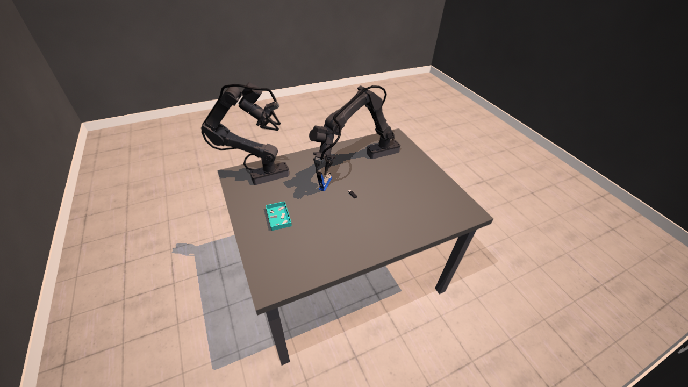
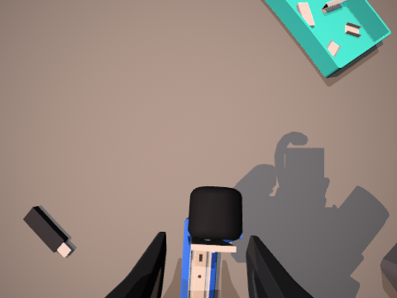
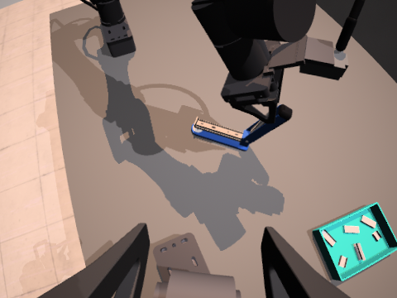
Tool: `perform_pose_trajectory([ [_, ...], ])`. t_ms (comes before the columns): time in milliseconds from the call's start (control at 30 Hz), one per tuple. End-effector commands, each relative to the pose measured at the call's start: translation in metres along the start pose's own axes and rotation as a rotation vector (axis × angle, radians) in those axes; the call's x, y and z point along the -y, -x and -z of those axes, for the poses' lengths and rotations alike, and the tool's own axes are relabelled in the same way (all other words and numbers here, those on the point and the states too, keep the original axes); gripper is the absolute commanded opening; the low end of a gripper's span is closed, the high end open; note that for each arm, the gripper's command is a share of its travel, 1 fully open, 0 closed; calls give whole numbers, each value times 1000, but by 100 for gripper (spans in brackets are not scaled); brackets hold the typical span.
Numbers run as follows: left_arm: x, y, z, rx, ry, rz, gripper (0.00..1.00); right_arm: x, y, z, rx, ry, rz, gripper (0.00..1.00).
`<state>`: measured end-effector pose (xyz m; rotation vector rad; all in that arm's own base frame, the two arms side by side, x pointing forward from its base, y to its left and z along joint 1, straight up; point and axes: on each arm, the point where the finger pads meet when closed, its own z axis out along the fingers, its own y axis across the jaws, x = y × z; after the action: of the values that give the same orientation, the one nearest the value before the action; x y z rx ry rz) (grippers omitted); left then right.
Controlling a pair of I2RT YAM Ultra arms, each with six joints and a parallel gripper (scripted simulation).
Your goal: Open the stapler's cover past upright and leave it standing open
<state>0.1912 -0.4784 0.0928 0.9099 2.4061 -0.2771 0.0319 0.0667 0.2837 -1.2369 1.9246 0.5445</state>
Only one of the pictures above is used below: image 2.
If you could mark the teal rectangular tray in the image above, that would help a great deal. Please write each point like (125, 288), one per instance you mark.
(331, 25)

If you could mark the white rectangular block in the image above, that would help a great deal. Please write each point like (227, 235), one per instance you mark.
(333, 48)
(304, 10)

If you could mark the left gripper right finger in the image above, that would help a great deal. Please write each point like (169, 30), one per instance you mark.
(265, 275)

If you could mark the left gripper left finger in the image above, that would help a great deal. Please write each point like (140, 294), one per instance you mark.
(146, 278)

